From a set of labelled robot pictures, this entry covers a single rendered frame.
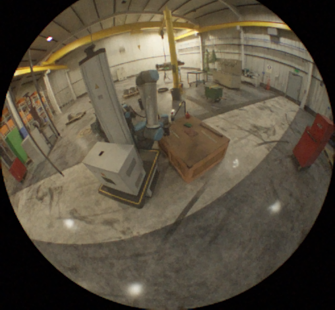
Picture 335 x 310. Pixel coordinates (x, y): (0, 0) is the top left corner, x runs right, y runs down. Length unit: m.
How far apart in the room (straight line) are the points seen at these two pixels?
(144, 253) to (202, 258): 0.69
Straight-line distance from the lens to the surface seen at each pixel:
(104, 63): 1.04
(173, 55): 5.14
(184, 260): 1.56
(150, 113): 1.11
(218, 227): 1.59
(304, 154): 2.90
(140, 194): 1.38
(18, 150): 8.49
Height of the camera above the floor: 1.52
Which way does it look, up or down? 41 degrees down
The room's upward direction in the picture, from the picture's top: 9 degrees counter-clockwise
